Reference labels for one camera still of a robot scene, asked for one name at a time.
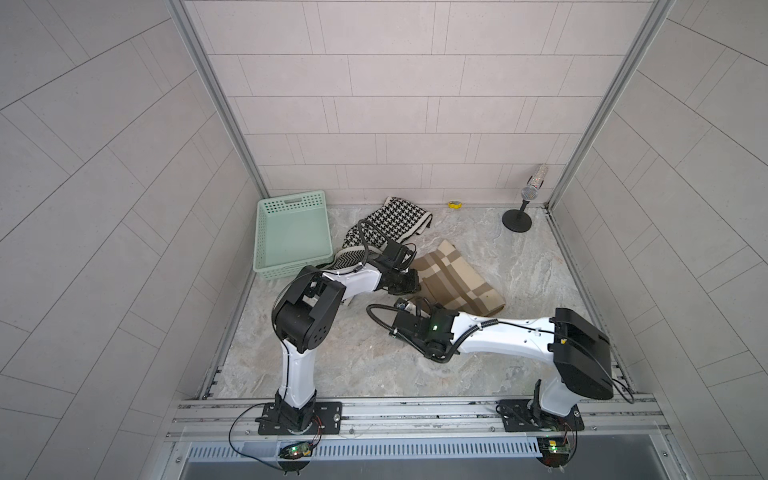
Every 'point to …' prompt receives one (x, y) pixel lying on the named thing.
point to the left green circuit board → (296, 450)
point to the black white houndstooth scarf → (396, 221)
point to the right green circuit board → (554, 451)
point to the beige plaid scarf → (448, 281)
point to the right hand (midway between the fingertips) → (430, 326)
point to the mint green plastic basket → (292, 232)
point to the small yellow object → (454, 204)
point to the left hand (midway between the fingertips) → (425, 286)
